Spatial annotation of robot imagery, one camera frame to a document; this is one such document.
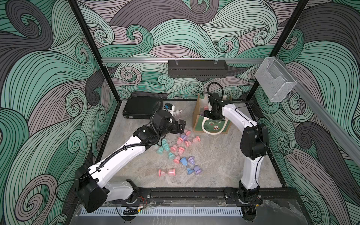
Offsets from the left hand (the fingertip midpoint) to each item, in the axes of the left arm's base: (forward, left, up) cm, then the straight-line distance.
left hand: (178, 120), depth 74 cm
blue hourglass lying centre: (-13, -3, -24) cm, 28 cm away
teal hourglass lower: (-10, +4, -24) cm, 26 cm away
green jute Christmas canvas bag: (+4, -14, -9) cm, 17 cm away
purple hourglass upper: (+2, -4, -23) cm, 24 cm away
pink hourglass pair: (+21, -20, -13) cm, 31 cm away
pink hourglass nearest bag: (+7, -7, -24) cm, 26 cm away
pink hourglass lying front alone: (-20, +10, -24) cm, 33 cm away
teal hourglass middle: (-4, +8, -24) cm, 26 cm away
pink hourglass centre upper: (0, -1, -24) cm, 24 cm away
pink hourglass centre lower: (-6, -2, -25) cm, 26 cm away
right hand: (+13, -19, -16) cm, 28 cm away
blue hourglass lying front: (-20, -7, -24) cm, 32 cm away
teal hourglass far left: (0, +10, -24) cm, 26 cm away
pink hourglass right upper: (+1, -13, -24) cm, 27 cm away
